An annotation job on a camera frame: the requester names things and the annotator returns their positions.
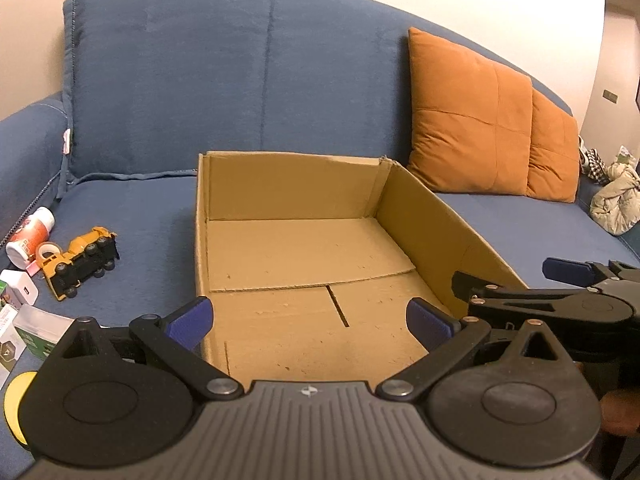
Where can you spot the brown cardboard box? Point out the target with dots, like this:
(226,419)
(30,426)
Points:
(300,260)

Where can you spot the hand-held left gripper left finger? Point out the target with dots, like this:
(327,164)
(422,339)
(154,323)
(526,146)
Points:
(192,322)

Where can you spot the large orange cushion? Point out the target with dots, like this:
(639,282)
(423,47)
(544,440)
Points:
(465,115)

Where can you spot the pink eraser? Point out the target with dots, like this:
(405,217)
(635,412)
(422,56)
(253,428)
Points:
(31,268)

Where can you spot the cream puffer jacket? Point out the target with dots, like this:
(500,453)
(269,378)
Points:
(617,200)

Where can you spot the white charger plug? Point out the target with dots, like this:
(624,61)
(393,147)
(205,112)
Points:
(20,287)

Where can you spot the yellow toy mixer truck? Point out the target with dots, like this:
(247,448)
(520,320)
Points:
(75,262)

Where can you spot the yellow round sponge pad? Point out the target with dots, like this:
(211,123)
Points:
(15,405)

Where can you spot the small orange cushion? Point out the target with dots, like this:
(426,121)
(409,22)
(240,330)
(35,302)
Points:
(552,155)

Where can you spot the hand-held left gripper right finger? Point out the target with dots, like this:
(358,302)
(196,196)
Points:
(430,322)

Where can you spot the green and purple carton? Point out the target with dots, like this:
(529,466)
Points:
(45,332)

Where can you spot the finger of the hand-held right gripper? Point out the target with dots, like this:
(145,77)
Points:
(505,302)
(567,270)

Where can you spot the black and white checkered cloth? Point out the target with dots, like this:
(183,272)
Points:
(595,162)

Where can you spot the orange and white bottle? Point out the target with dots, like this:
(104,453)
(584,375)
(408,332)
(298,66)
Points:
(30,235)

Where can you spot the blue fabric sofa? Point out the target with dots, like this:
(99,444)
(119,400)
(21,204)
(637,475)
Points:
(175,85)

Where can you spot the wall switch plate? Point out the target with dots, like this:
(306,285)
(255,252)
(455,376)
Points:
(609,96)

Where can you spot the clear tape roll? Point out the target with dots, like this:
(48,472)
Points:
(48,251)

